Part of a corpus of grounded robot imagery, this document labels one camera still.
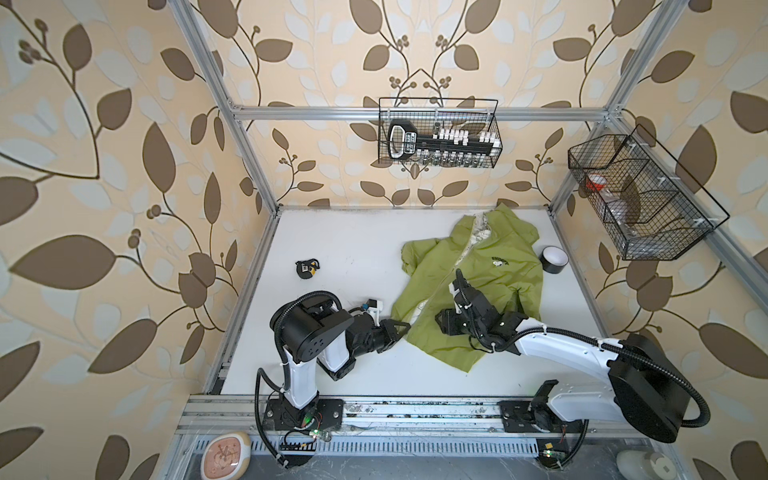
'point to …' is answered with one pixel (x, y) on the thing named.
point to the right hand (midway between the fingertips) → (443, 320)
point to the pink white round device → (225, 456)
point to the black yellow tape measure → (305, 269)
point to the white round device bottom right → (642, 465)
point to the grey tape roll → (553, 259)
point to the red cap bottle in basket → (596, 182)
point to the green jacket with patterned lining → (497, 249)
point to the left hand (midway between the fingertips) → (412, 327)
